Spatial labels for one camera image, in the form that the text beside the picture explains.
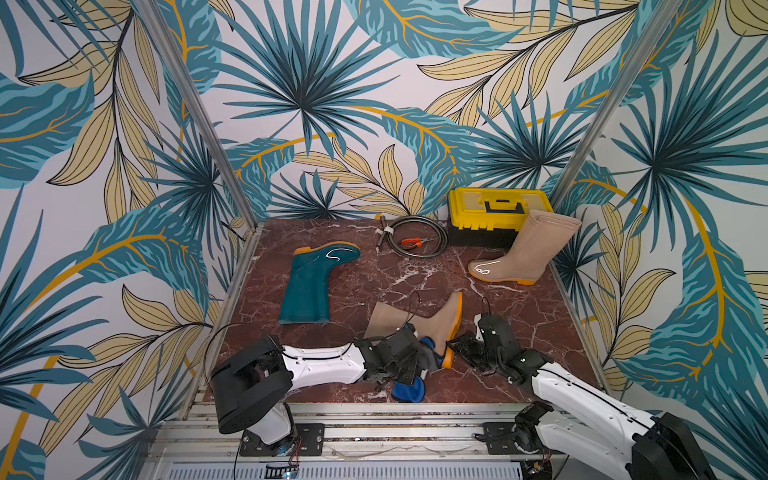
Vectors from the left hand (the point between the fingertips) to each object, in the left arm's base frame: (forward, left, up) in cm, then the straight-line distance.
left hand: (409, 375), depth 82 cm
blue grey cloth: (+3, -5, +5) cm, 7 cm away
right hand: (+7, -11, +3) cm, 14 cm away
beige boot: (+12, -9, +4) cm, 16 cm away
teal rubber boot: (+23, +32, +1) cm, 39 cm away
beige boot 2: (+34, -39, +19) cm, 55 cm away
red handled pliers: (+49, -4, -1) cm, 49 cm away
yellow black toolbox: (+49, -29, +14) cm, 58 cm away
